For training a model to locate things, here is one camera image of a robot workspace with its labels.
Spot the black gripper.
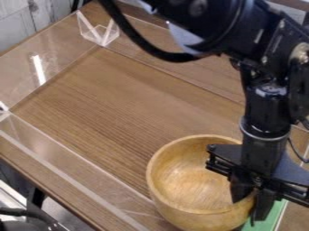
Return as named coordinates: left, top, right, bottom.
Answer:
left=204, top=143, right=309, bottom=226

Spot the brown wooden bowl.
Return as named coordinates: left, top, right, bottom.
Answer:
left=145, top=134, right=254, bottom=231

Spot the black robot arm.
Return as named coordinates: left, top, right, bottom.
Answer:
left=97, top=0, right=309, bottom=221

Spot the green flat block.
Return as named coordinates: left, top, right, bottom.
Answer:
left=240, top=199, right=287, bottom=231

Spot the black table frame leg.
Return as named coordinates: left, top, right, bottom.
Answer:
left=24, top=187, right=71, bottom=231

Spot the black floor cable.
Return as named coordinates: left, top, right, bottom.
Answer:
left=0, top=207, right=57, bottom=231

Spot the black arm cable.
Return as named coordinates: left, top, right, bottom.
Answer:
left=97, top=0, right=220, bottom=63

